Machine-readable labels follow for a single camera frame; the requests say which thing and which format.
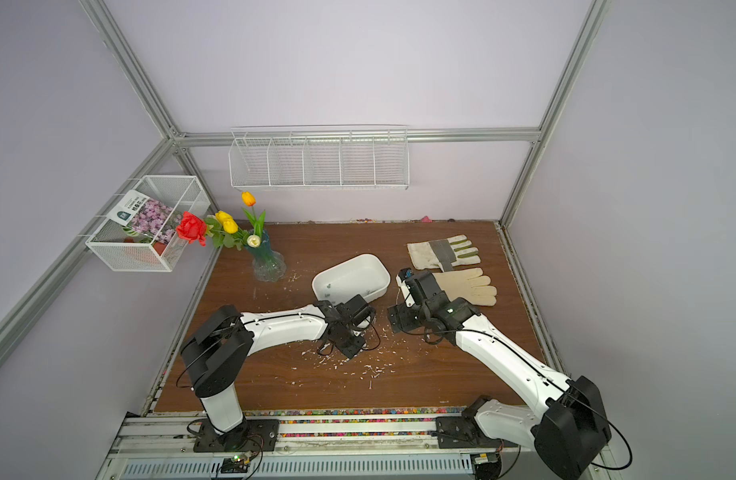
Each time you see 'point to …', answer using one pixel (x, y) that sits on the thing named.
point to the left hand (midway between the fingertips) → (352, 347)
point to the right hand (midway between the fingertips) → (402, 308)
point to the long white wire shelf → (321, 157)
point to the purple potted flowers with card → (146, 220)
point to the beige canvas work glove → (468, 284)
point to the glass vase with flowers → (223, 231)
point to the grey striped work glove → (444, 254)
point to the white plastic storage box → (364, 275)
